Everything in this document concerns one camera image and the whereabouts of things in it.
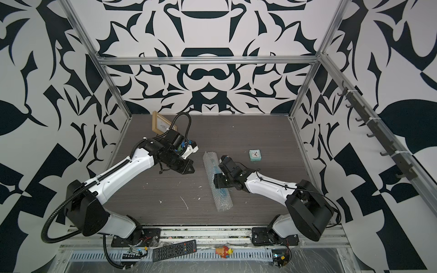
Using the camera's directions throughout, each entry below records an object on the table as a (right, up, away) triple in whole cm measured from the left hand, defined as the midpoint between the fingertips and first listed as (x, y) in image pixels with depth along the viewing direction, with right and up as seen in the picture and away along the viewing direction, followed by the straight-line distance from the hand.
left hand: (192, 168), depth 79 cm
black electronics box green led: (+38, -35, -8) cm, 52 cm away
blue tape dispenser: (-3, +11, -11) cm, 16 cm away
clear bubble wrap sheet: (+13, -13, +1) cm, 19 cm away
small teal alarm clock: (+33, +4, +20) cm, 39 cm away
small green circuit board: (-24, -36, -6) cm, 43 cm away
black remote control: (-6, -32, -9) cm, 33 cm away
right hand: (+12, -7, +8) cm, 16 cm away
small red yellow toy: (+14, -31, -10) cm, 36 cm away
